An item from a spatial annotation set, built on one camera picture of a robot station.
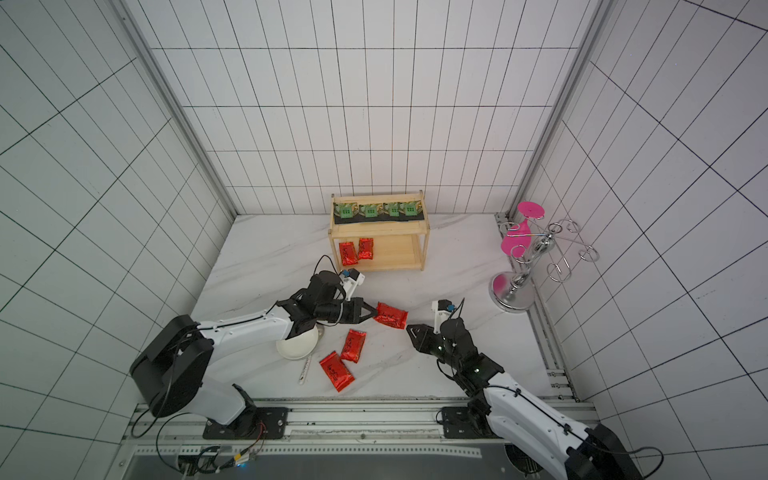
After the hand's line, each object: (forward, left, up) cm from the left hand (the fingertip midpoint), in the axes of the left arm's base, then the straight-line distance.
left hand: (372, 317), depth 82 cm
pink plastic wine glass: (+21, -44, +11) cm, 50 cm away
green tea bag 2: (+31, +1, +12) cm, 33 cm away
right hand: (-3, -8, -2) cm, 9 cm away
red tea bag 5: (-5, +5, -7) cm, 10 cm away
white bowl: (-7, +20, -5) cm, 22 cm away
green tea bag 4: (+32, -12, +12) cm, 36 cm away
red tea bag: (-1, -5, +2) cm, 6 cm away
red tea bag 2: (+27, +10, -6) cm, 29 cm away
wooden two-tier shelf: (+34, -8, -10) cm, 37 cm away
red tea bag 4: (-12, +9, -8) cm, 17 cm away
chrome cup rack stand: (+13, -45, -7) cm, 48 cm away
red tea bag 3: (+28, +3, -5) cm, 29 cm away
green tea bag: (+31, +9, +12) cm, 34 cm away
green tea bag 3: (+32, -5, +11) cm, 35 cm away
